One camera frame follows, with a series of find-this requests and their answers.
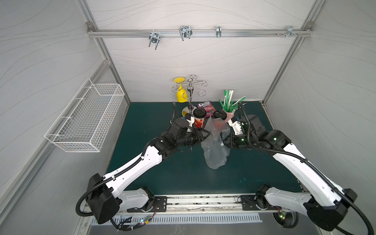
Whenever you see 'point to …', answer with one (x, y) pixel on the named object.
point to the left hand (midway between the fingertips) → (206, 136)
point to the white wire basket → (85, 122)
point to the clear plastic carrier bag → (215, 150)
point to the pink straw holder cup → (229, 115)
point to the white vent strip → (139, 220)
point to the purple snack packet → (207, 106)
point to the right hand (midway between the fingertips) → (221, 141)
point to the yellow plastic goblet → (181, 95)
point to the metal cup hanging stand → (188, 111)
